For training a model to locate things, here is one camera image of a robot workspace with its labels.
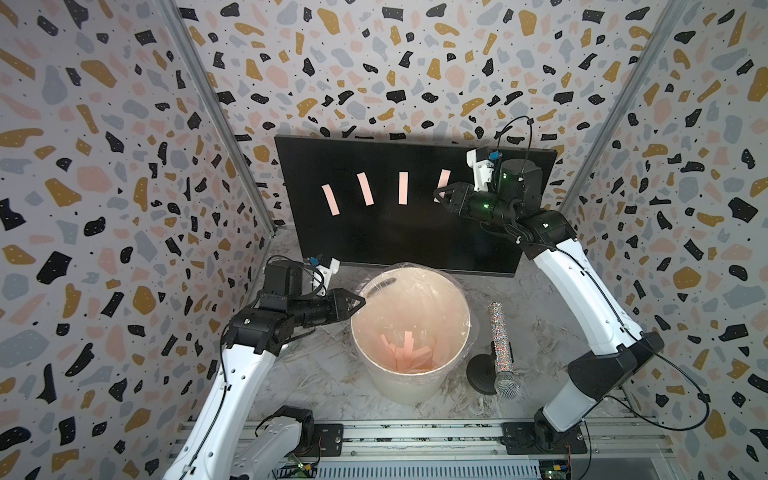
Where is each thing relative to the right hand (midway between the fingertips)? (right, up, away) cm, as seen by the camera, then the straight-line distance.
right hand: (437, 193), depth 66 cm
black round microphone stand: (+15, -47, +20) cm, 53 cm away
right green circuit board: (+29, -65, +6) cm, 72 cm away
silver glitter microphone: (+14, -40, -4) cm, 43 cm away
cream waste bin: (0, -27, +14) cm, 31 cm away
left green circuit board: (-33, -65, +5) cm, 73 cm away
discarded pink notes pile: (-7, -41, +12) cm, 43 cm away
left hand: (-16, -24, +1) cm, 29 cm away
